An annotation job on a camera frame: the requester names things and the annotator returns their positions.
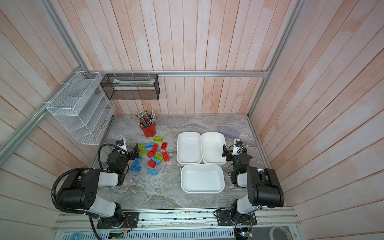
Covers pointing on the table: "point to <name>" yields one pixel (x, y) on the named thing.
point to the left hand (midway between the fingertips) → (131, 146)
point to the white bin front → (202, 178)
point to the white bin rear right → (212, 144)
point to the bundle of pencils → (145, 118)
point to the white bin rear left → (189, 149)
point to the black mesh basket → (131, 86)
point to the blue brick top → (149, 145)
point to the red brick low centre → (151, 163)
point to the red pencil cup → (150, 131)
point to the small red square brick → (164, 146)
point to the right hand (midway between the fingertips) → (232, 144)
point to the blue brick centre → (156, 161)
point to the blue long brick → (136, 166)
